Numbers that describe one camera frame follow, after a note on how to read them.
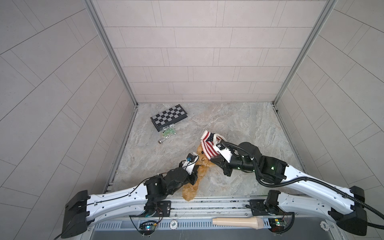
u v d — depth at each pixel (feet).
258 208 2.33
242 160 1.71
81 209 1.45
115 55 2.93
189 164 1.97
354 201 1.29
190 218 2.28
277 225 2.23
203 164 2.16
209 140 2.19
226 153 1.86
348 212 1.30
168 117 3.41
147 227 2.11
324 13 2.40
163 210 2.32
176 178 1.71
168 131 3.25
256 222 2.11
